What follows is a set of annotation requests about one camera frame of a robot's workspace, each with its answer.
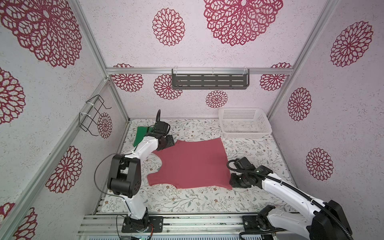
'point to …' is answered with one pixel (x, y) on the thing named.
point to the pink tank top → (193, 163)
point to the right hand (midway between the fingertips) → (231, 180)
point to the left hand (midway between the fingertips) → (167, 145)
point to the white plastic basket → (244, 123)
